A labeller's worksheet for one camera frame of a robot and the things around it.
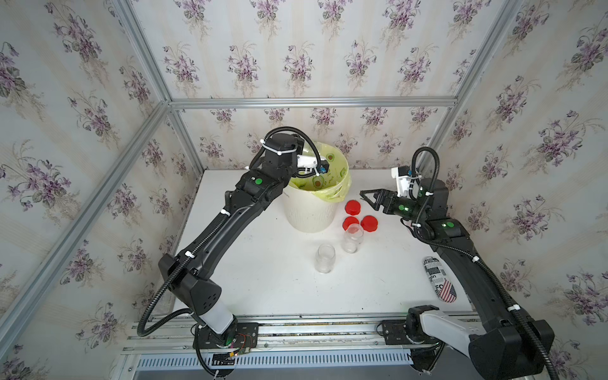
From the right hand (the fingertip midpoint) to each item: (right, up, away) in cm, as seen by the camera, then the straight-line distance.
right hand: (373, 195), depth 73 cm
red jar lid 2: (-3, -12, +28) cm, 30 cm away
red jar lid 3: (+6, -12, +25) cm, 29 cm away
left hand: (-26, +17, -3) cm, 32 cm away
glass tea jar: (-15, -23, +9) cm, 28 cm away
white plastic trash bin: (-20, -8, +28) cm, 35 cm away
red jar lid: (0, -6, +30) cm, 31 cm away
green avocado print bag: (-12, +3, +4) cm, 13 cm away
